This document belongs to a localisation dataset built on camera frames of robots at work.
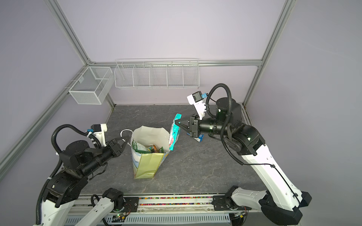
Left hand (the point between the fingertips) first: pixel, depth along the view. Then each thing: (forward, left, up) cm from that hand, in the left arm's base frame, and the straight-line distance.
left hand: (130, 138), depth 60 cm
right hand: (-1, -20, +11) cm, 23 cm away
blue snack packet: (+17, -35, -32) cm, 51 cm away
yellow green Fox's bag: (+3, +1, -15) cm, 15 cm away
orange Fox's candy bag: (+7, -6, -25) cm, 27 cm away
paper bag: (+10, -2, -26) cm, 28 cm away
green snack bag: (+6, -10, -25) cm, 28 cm away
